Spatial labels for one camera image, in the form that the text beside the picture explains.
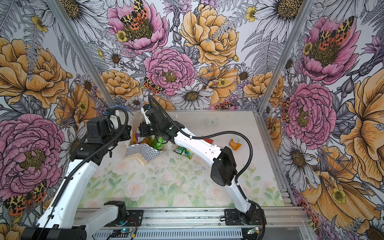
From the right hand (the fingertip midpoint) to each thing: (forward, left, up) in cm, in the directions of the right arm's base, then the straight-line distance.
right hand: (139, 132), depth 76 cm
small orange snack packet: (+7, -54, -26) cm, 60 cm away
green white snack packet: (+3, -20, -24) cm, 32 cm away
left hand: (-1, +4, +2) cm, 4 cm away
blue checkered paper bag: (-5, 0, -10) cm, 12 cm away
